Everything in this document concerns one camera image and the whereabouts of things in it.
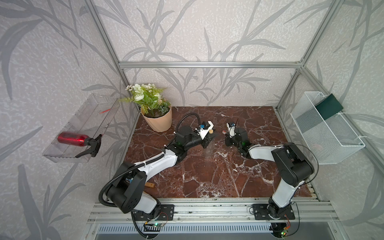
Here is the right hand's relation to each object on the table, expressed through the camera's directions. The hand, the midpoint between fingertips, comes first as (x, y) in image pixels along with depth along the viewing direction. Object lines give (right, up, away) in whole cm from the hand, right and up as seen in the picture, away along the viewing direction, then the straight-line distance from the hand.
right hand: (225, 133), depth 97 cm
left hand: (-8, 0, -19) cm, 20 cm away
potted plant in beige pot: (-47, +15, +4) cm, 49 cm away
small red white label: (-1, +1, -1) cm, 1 cm away
